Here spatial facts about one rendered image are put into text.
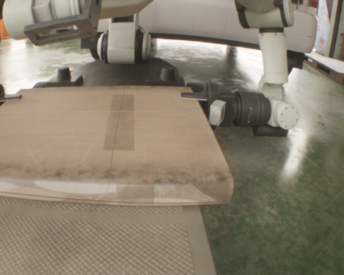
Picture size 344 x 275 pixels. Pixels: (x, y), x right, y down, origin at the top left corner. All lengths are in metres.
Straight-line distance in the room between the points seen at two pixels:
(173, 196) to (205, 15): 1.19
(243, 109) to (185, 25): 0.89
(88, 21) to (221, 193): 0.27
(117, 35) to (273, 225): 0.82
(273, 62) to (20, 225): 0.61
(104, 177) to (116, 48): 0.73
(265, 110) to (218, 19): 0.87
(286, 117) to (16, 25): 0.58
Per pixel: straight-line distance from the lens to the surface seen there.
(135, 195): 0.36
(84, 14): 0.31
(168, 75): 0.86
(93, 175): 0.37
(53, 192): 0.38
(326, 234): 0.73
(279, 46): 0.67
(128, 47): 1.03
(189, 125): 0.50
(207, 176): 0.37
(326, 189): 0.90
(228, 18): 1.46
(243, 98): 0.65
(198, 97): 0.63
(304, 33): 1.61
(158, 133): 0.47
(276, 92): 0.76
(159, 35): 1.69
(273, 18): 0.64
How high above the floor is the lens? 0.46
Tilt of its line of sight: 28 degrees down
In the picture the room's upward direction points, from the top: 4 degrees clockwise
